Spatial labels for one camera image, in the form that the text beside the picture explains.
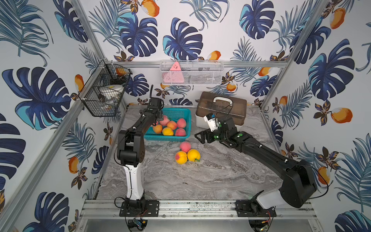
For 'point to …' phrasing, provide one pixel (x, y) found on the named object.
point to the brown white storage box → (222, 106)
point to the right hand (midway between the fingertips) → (201, 131)
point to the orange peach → (157, 128)
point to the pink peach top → (185, 146)
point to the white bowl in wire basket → (111, 92)
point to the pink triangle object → (175, 75)
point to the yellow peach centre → (193, 155)
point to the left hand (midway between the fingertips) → (152, 113)
